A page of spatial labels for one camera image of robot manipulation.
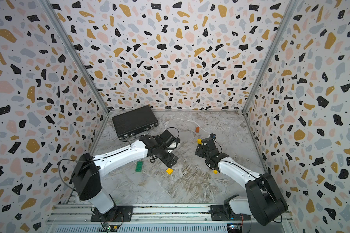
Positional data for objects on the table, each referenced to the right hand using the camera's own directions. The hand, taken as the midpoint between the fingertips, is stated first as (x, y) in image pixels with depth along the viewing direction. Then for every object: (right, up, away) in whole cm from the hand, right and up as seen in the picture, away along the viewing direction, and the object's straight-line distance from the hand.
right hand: (202, 148), depth 90 cm
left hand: (-18, -3, -8) cm, 20 cm away
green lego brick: (-39, -11, -1) cm, 40 cm away
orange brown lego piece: (-1, +11, +19) cm, 22 cm away
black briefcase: (-49, +17, +19) cm, 55 cm away
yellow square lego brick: (-20, -13, -2) cm, 24 cm away
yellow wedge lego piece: (0, +3, +13) cm, 13 cm away
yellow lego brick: (+7, -13, -4) cm, 16 cm away
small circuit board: (-47, -35, -20) cm, 62 cm away
